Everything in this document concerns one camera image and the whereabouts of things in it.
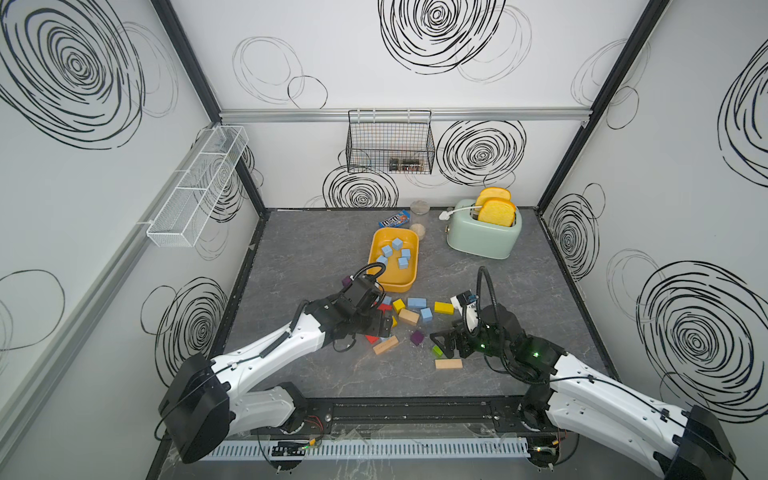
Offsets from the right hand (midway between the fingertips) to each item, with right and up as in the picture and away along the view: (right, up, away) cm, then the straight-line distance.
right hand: (442, 333), depth 77 cm
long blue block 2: (-5, +4, +17) cm, 18 cm away
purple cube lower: (-6, -4, +9) cm, 12 cm away
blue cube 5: (-16, +17, +25) cm, 35 cm away
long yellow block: (-12, -1, +12) cm, 17 cm away
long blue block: (-14, +5, +16) cm, 22 cm away
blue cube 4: (-9, +16, +25) cm, 31 cm away
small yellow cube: (-11, +4, +14) cm, 18 cm away
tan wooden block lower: (-13, -6, +9) cm, 17 cm away
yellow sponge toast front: (+20, +33, +16) cm, 42 cm away
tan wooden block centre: (-8, +1, +12) cm, 15 cm away
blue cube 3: (-8, +19, +26) cm, 33 cm away
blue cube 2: (-15, +20, +28) cm, 37 cm away
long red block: (-19, -5, +9) cm, 21 cm away
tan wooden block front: (+3, -10, +5) cm, 12 cm away
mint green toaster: (+13, +26, +23) cm, 37 cm away
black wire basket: (-12, +65, +47) cm, 81 cm away
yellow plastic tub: (-12, +11, +22) cm, 27 cm away
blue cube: (-11, +22, +29) cm, 38 cm away
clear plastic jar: (-3, +34, +25) cm, 42 cm away
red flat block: (-15, +3, +16) cm, 22 cm away
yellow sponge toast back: (+20, +40, +19) cm, 48 cm away
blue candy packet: (-11, +32, +39) cm, 51 cm away
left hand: (-17, +2, +4) cm, 17 cm away
